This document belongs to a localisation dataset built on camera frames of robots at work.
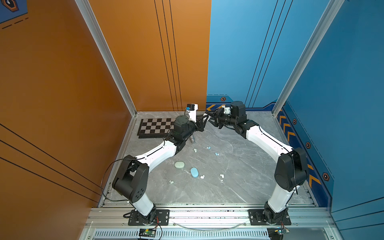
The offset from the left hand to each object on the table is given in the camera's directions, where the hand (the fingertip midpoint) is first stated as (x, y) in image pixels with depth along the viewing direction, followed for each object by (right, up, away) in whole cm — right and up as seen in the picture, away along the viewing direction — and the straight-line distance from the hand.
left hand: (207, 114), depth 80 cm
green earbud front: (-20, -38, +5) cm, 44 cm away
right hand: (-2, 0, +1) cm, 2 cm away
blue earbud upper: (+2, -21, +19) cm, 28 cm away
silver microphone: (-9, -15, +22) cm, 29 cm away
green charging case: (-16, -29, +10) cm, 35 cm away
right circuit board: (+32, -57, -10) cm, 66 cm away
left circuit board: (-30, -58, -8) cm, 66 cm away
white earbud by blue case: (-3, -36, +7) cm, 37 cm away
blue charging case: (-8, -33, +7) cm, 35 cm away
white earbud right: (+9, -35, +7) cm, 37 cm away
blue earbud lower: (+7, -24, +16) cm, 30 cm away
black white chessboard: (-35, -8, +26) cm, 44 cm away
